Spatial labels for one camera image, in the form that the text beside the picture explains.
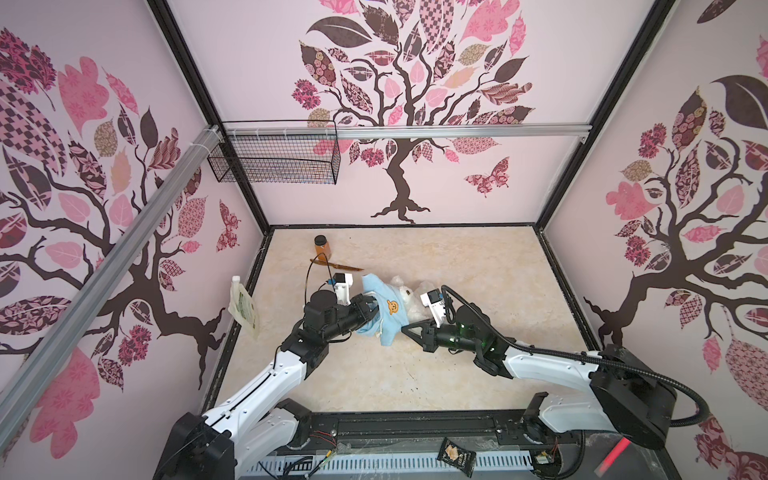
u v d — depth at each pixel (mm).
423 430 758
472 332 620
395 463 697
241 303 854
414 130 947
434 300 711
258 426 557
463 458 694
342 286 727
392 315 738
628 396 425
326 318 608
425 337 714
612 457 697
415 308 828
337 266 1078
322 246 1043
